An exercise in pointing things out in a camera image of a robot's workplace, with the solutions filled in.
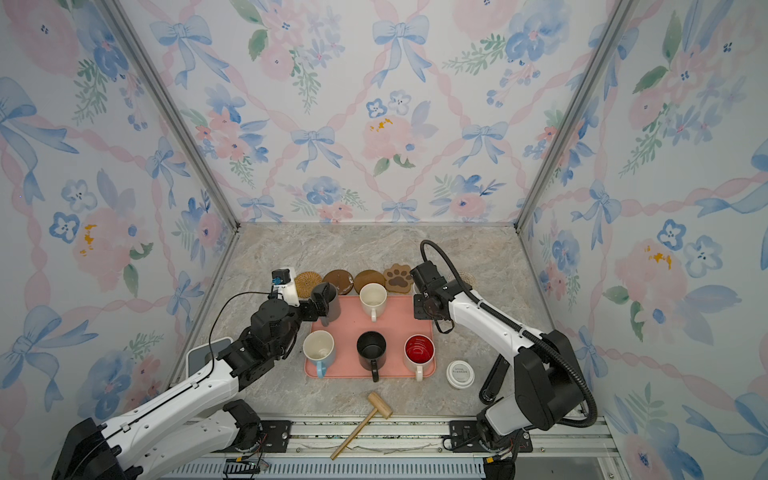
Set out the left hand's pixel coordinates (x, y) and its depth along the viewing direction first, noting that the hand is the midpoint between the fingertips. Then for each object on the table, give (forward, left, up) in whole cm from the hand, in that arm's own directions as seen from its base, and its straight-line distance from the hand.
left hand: (312, 282), depth 77 cm
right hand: (+1, -30, -14) cm, 33 cm away
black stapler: (-20, -46, -19) cm, 54 cm away
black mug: (-9, -15, -19) cm, 26 cm away
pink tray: (-7, -21, -24) cm, 33 cm away
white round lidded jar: (-17, -38, -16) cm, 45 cm away
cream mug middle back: (+6, -15, -18) cm, 24 cm away
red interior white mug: (-9, -28, -21) cm, 37 cm away
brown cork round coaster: (+17, -12, -21) cm, 30 cm away
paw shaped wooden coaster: (+17, -23, -22) cm, 36 cm away
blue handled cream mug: (-10, 0, -19) cm, 21 cm away
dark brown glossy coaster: (+16, -3, -22) cm, 27 cm away
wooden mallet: (-24, -18, -21) cm, 36 cm away
